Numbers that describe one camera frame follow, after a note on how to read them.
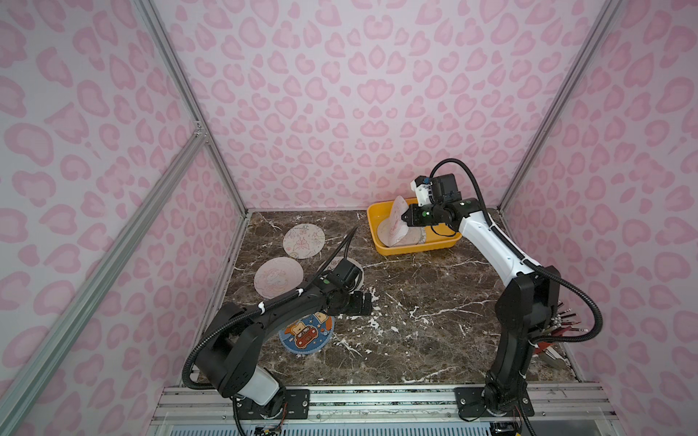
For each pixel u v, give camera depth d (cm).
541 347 53
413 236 109
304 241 110
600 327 42
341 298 66
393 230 90
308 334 86
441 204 66
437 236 76
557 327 69
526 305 50
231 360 43
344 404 75
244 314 46
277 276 100
